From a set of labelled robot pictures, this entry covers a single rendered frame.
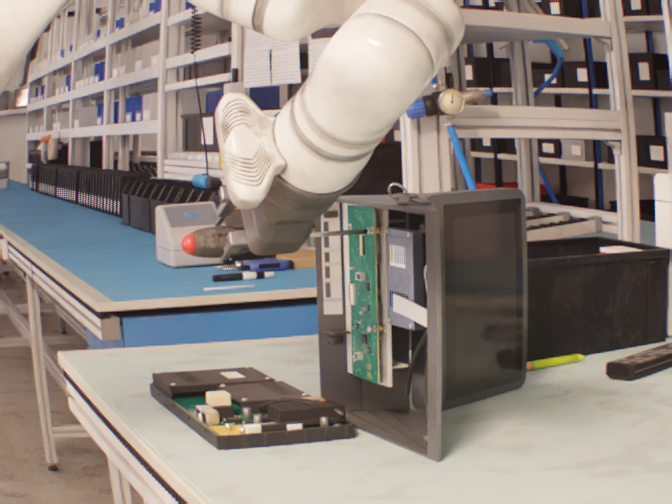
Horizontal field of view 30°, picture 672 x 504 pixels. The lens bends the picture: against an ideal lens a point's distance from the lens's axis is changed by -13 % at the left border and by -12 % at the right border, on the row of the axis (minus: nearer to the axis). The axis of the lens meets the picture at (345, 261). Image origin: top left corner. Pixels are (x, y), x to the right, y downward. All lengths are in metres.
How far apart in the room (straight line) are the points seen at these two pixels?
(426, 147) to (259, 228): 1.78
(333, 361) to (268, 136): 0.37
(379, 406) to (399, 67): 0.54
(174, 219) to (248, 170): 2.37
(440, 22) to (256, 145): 0.19
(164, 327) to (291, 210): 1.75
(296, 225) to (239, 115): 0.12
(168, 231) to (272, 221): 2.24
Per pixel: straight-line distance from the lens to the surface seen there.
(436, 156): 2.89
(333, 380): 1.35
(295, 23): 0.92
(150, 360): 1.68
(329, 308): 1.34
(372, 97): 0.89
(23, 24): 1.04
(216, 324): 2.84
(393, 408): 1.35
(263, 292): 2.85
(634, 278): 1.64
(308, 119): 0.98
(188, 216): 3.39
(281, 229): 1.11
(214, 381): 1.40
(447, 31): 0.91
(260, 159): 1.02
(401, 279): 1.22
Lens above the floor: 1.29
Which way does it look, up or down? 6 degrees down
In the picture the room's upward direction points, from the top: 2 degrees counter-clockwise
